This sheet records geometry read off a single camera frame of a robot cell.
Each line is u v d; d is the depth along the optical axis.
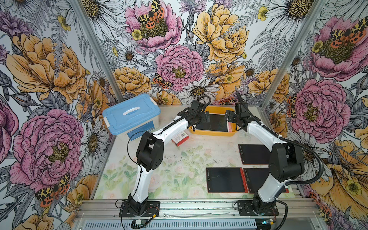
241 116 0.73
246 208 0.74
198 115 0.79
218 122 1.08
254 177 0.85
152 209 0.75
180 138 0.97
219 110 0.89
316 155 0.43
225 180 1.23
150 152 0.53
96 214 0.74
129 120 0.91
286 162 0.48
